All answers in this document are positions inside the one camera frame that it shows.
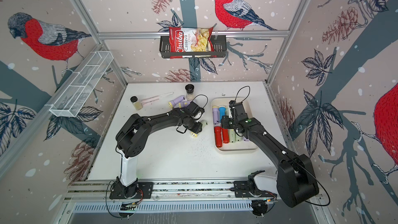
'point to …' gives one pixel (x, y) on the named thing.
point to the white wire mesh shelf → (81, 83)
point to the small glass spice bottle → (137, 104)
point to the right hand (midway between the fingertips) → (224, 119)
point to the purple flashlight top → (172, 103)
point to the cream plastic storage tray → (236, 147)
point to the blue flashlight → (222, 109)
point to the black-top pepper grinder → (189, 88)
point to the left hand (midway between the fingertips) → (202, 127)
